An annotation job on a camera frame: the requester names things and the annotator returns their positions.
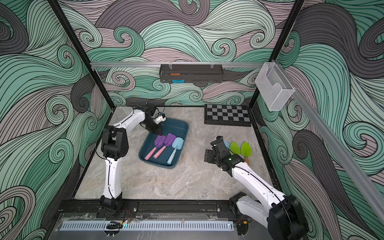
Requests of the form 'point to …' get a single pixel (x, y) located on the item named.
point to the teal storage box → (165, 150)
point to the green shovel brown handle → (246, 151)
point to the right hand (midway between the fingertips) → (213, 155)
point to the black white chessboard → (227, 115)
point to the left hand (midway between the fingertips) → (159, 131)
